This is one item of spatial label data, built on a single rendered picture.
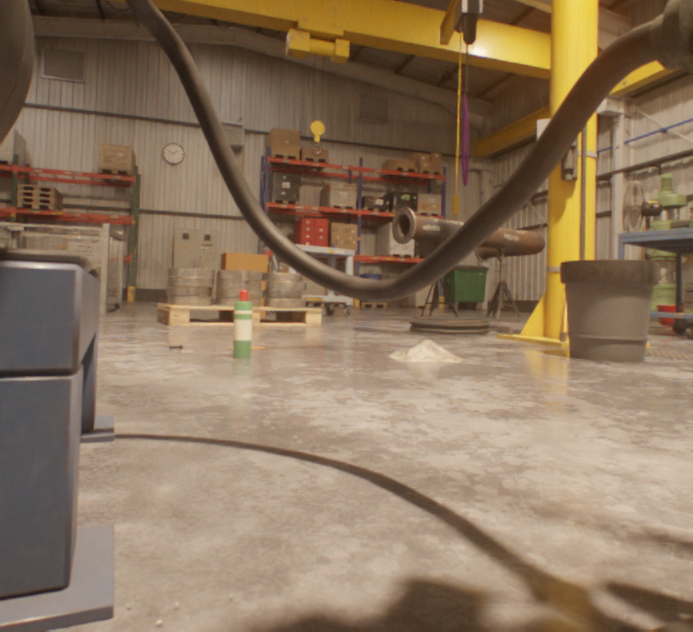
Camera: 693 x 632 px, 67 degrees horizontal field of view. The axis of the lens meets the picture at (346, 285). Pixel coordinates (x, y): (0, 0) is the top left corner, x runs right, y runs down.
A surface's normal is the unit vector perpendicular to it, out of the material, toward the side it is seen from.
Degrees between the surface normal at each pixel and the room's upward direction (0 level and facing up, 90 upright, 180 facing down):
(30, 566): 90
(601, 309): 95
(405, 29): 90
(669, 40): 117
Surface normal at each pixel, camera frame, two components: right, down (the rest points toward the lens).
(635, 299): 0.20, 0.07
